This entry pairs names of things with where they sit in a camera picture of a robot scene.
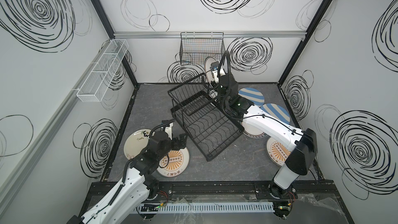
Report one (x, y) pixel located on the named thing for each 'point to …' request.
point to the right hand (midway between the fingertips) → (225, 69)
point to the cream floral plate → (135, 141)
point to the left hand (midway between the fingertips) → (180, 134)
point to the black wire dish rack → (197, 111)
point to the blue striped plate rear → (254, 95)
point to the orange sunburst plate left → (174, 164)
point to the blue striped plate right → (277, 111)
